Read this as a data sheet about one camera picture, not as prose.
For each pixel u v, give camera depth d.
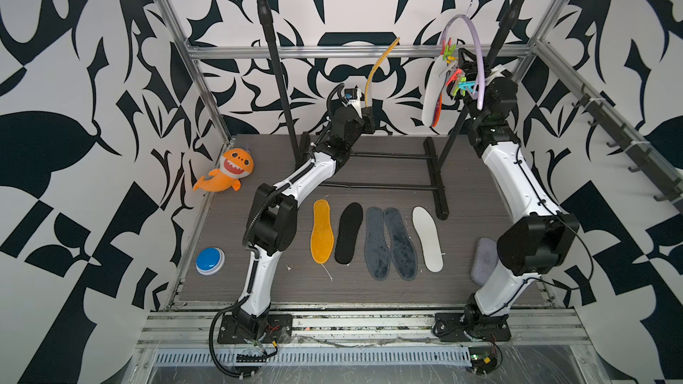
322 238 0.91
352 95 0.75
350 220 0.96
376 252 0.89
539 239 0.46
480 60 0.53
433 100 0.83
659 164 0.54
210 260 0.85
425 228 0.94
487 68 0.69
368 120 0.77
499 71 0.68
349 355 0.87
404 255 0.87
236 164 1.01
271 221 0.54
